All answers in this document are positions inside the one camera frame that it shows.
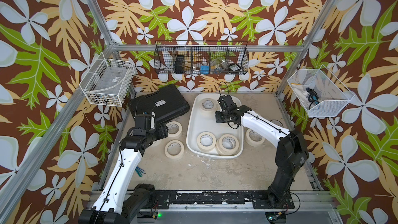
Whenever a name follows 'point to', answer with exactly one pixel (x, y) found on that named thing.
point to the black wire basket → (223, 57)
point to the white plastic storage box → (199, 121)
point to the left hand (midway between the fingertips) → (163, 127)
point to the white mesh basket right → (321, 95)
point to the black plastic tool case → (165, 103)
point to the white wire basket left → (107, 81)
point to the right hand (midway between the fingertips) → (217, 115)
